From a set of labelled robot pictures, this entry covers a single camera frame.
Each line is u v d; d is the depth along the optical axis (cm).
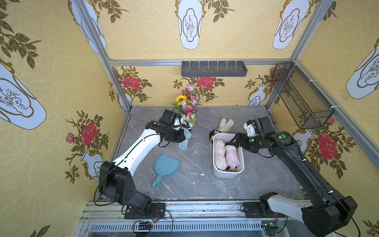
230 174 80
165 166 90
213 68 92
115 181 42
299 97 80
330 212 36
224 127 101
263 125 57
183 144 80
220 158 81
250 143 63
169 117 64
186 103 99
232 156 84
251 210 73
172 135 68
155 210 73
